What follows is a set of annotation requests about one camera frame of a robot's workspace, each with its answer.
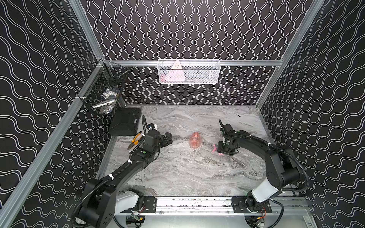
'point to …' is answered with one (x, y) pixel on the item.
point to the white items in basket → (108, 101)
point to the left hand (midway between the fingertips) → (165, 133)
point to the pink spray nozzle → (215, 148)
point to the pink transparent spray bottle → (195, 140)
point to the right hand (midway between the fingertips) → (221, 151)
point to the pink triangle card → (176, 73)
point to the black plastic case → (122, 121)
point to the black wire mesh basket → (103, 92)
